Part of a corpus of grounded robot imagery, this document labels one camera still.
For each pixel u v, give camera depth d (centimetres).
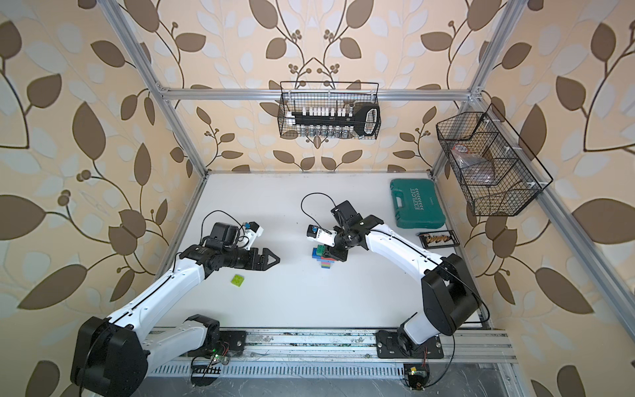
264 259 72
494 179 74
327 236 73
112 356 40
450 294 43
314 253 84
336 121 85
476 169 70
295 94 91
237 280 87
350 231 63
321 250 82
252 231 75
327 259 83
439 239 96
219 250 64
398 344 67
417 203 102
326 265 89
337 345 75
